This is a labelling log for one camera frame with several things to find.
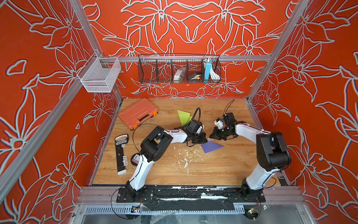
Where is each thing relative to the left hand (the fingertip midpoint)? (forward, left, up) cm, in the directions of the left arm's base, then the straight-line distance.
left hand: (209, 140), depth 93 cm
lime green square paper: (+19, +17, 0) cm, 25 cm away
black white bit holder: (-17, +55, 0) cm, 58 cm away
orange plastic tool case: (+18, +53, +5) cm, 56 cm away
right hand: (+2, +1, +4) cm, 4 cm away
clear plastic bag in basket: (+31, +23, +30) cm, 49 cm away
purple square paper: (-4, -1, -1) cm, 4 cm away
